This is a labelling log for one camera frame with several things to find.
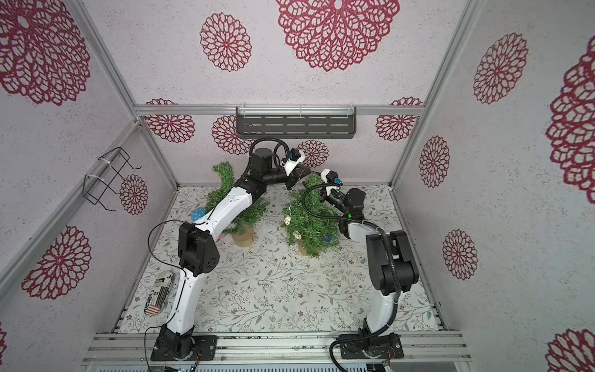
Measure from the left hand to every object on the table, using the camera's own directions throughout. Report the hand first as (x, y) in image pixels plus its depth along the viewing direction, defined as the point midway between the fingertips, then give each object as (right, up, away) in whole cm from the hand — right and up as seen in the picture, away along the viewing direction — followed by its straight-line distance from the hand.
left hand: (308, 169), depth 86 cm
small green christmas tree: (0, -18, -11) cm, 21 cm away
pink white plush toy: (-47, -16, +15) cm, 52 cm away
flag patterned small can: (-53, -45, -4) cm, 70 cm away
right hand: (-1, -3, -4) cm, 5 cm away
